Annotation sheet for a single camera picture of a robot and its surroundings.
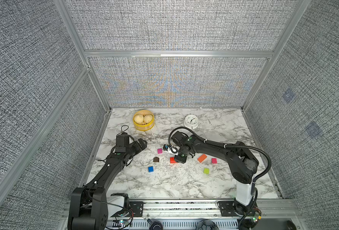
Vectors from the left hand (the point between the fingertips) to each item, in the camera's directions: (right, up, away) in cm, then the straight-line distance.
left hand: (142, 145), depth 88 cm
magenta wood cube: (+11, -5, +5) cm, 13 cm away
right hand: (+22, -7, +3) cm, 23 cm away
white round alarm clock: (+33, +14, +19) cm, 41 cm away
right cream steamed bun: (+1, +17, +17) cm, 24 cm away
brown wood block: (+8, -10, +5) cm, 14 cm away
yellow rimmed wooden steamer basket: (-2, +11, +16) cm, 20 cm away
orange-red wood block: (+37, -8, +2) cm, 38 cm away
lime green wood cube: (+39, -15, -1) cm, 42 cm away
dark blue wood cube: (+5, -15, 0) cm, 16 cm away
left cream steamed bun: (-6, +17, +18) cm, 25 cm away
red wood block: (+19, -10, +2) cm, 21 cm away
